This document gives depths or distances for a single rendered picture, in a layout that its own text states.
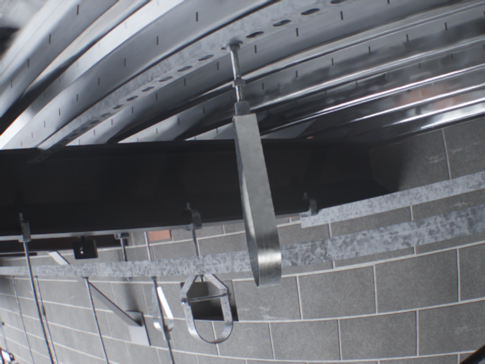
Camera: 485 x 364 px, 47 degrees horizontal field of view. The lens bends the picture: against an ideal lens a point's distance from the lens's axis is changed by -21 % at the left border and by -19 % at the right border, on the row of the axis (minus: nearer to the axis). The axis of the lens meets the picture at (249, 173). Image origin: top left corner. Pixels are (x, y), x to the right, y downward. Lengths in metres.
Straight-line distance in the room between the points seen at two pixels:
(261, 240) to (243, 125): 0.14
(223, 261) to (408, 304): 1.03
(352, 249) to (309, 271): 1.44
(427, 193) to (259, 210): 0.92
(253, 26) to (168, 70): 0.19
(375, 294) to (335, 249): 1.22
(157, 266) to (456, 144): 1.03
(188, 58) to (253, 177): 0.20
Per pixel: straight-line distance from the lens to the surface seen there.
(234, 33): 0.82
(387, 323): 2.31
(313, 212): 1.88
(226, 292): 1.67
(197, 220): 1.63
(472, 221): 0.94
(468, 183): 1.56
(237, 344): 2.96
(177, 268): 1.49
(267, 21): 0.77
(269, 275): 0.78
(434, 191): 1.62
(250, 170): 0.78
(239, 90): 0.83
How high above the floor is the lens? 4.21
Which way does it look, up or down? 6 degrees up
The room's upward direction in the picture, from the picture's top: 8 degrees counter-clockwise
